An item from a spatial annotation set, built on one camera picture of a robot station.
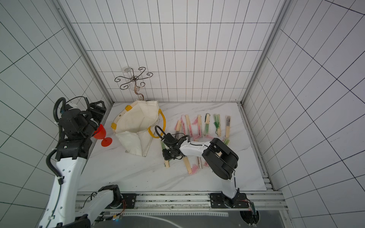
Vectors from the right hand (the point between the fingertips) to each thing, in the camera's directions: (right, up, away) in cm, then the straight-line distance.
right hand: (167, 152), depth 92 cm
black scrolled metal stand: (-22, +50, 0) cm, 54 cm away
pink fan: (+15, +16, +12) cm, 25 cm away
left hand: (-28, +28, -24) cm, 47 cm away
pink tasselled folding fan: (+21, +20, +15) cm, 33 cm away
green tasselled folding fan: (+36, +19, +14) cm, 43 cm away
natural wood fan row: (+21, -5, -6) cm, 22 cm away
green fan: (-2, +3, 0) cm, 4 cm away
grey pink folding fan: (+44, +16, +12) cm, 48 cm away
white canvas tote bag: (-23, +18, +4) cm, 30 cm away
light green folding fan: (+29, +17, +13) cm, 36 cm away
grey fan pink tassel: (+15, -9, -9) cm, 20 cm away
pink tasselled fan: (+10, +21, +18) cm, 30 cm away
